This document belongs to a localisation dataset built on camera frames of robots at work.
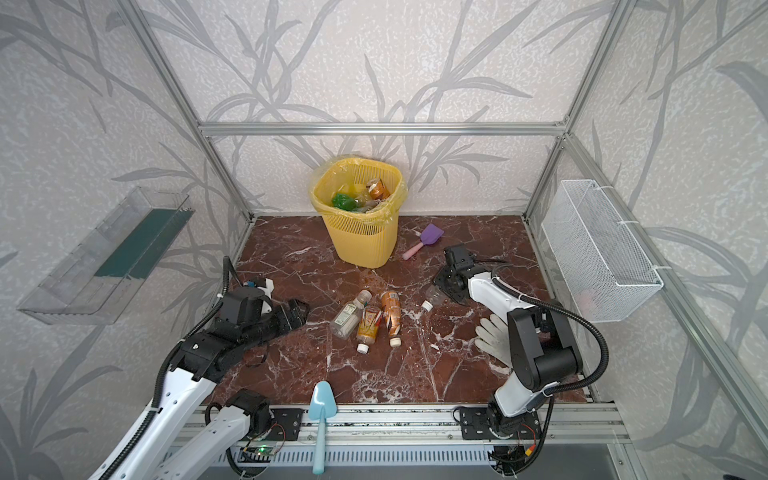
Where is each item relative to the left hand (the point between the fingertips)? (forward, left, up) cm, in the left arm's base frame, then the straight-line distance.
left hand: (304, 303), depth 75 cm
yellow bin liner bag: (+46, -7, +5) cm, 47 cm away
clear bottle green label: (0, -9, -13) cm, 16 cm away
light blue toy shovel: (-20, -5, -18) cm, 28 cm away
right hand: (+17, -37, -12) cm, 42 cm away
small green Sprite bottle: (+38, -5, 0) cm, 38 cm away
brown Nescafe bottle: (+41, -17, +2) cm, 44 cm away
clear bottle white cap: (+8, -35, -12) cm, 38 cm away
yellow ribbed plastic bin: (+22, -13, -1) cm, 26 cm away
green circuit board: (-30, +8, -18) cm, 36 cm away
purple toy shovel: (+40, -36, -20) cm, 57 cm away
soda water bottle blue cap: (+40, -12, -5) cm, 42 cm away
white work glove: (-1, -53, -18) cm, 56 cm away
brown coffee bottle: (+6, -22, -13) cm, 26 cm away
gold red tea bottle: (-1, -15, -13) cm, 20 cm away
